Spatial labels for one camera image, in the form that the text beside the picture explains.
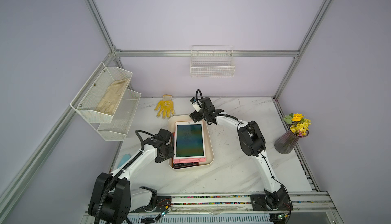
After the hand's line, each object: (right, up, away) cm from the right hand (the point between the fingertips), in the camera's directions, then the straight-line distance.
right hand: (196, 112), depth 104 cm
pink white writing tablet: (-4, -19, -11) cm, 22 cm away
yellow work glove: (-24, +5, +11) cm, 26 cm away
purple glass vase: (+52, -17, -19) cm, 58 cm away
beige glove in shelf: (-44, +11, -23) cm, 51 cm away
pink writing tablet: (-9, -27, -20) cm, 35 cm away
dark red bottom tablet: (-8, -30, -20) cm, 37 cm away
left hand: (-16, -26, -19) cm, 36 cm away
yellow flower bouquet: (+52, -6, -30) cm, 61 cm away
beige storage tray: (-18, -6, +3) cm, 19 cm away
